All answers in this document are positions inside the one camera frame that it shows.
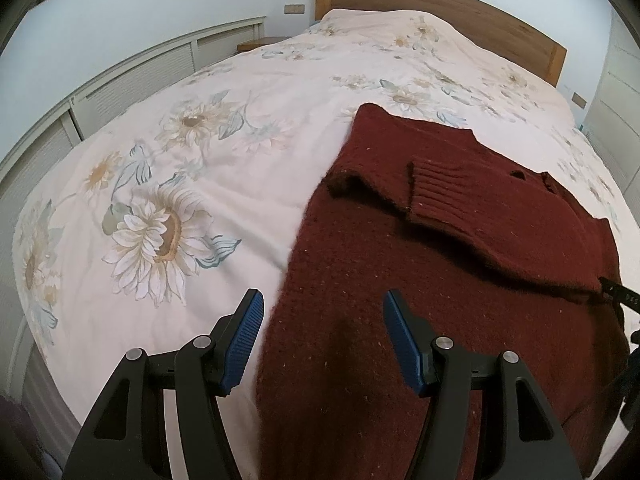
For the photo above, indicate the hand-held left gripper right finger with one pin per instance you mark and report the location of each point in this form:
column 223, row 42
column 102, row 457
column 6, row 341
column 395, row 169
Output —
column 402, row 345

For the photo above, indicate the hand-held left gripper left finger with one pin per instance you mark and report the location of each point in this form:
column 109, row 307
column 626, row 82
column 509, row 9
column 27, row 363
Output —
column 245, row 340

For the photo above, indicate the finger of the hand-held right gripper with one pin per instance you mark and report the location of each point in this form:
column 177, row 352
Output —
column 635, row 337
column 622, row 295

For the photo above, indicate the dark red knit sweater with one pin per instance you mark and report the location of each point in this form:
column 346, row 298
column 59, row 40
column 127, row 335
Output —
column 450, row 280

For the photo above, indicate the white panelled wardrobe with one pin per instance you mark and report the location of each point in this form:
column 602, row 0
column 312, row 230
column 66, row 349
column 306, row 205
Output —
column 617, row 100

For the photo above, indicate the bed with floral duvet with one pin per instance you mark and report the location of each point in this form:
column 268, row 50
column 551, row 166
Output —
column 150, row 160

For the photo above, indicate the low white louvered cabinet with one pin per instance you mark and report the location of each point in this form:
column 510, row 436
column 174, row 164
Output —
column 140, row 75

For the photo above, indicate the wooden nightstand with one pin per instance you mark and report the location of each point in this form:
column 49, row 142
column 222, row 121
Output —
column 260, row 42

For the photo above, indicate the wooden headboard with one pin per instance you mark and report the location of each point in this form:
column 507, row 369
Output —
column 450, row 10

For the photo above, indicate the beige wall switch plate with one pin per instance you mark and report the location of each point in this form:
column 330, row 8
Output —
column 294, row 8
column 579, row 99

